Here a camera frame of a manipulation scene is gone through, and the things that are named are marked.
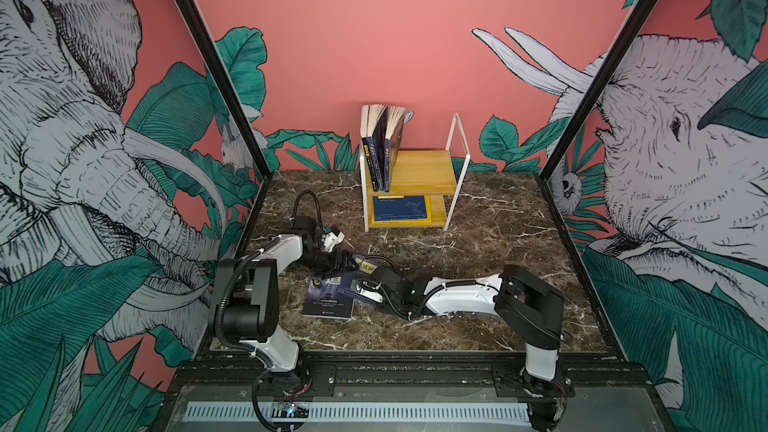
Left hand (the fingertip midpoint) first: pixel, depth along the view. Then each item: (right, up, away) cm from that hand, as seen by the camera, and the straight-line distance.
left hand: (351, 265), depth 88 cm
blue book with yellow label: (+11, +17, +16) cm, 26 cm away
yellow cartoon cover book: (+17, +12, +13) cm, 25 cm away
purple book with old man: (+8, +33, -11) cm, 35 cm away
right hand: (+7, -6, -1) cm, 9 cm away
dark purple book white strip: (-8, -10, -2) cm, 13 cm away
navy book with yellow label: (+3, -1, +2) cm, 4 cm away
